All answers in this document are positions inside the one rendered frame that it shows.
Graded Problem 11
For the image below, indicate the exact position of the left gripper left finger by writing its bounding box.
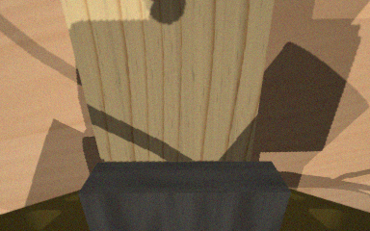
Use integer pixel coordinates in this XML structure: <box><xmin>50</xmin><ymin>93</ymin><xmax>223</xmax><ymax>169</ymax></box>
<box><xmin>0</xmin><ymin>190</ymin><xmax>90</xmax><ymax>231</ymax></box>

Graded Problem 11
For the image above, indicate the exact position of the light wooden plank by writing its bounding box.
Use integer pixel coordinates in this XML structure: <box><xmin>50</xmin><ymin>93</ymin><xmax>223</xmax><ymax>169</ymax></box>
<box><xmin>61</xmin><ymin>0</ymin><xmax>275</xmax><ymax>163</ymax></box>

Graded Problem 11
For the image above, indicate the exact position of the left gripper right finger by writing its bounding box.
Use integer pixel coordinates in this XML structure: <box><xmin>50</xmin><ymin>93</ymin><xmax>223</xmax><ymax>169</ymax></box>
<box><xmin>279</xmin><ymin>189</ymin><xmax>370</xmax><ymax>231</ymax></box>

